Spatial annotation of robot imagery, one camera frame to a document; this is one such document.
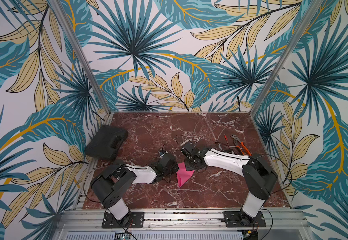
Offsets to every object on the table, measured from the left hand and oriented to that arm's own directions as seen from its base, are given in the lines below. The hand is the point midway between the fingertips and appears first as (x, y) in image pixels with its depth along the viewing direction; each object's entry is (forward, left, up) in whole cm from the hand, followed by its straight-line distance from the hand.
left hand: (179, 167), depth 90 cm
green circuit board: (-34, +27, -3) cm, 44 cm away
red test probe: (+23, -33, 0) cm, 40 cm away
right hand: (+1, -6, +2) cm, 6 cm away
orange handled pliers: (+17, -41, 0) cm, 44 cm away
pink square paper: (-5, -2, +2) cm, 6 cm away
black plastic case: (+13, +47, +4) cm, 49 cm away
